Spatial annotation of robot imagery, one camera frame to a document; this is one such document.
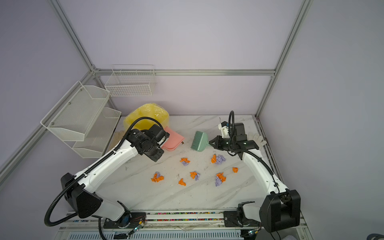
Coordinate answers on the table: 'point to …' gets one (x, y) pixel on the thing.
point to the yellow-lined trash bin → (152, 110)
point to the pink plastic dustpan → (174, 140)
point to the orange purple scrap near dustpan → (185, 161)
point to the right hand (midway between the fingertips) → (209, 141)
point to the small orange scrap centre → (181, 182)
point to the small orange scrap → (235, 169)
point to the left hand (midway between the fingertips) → (153, 154)
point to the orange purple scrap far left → (157, 177)
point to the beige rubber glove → (116, 137)
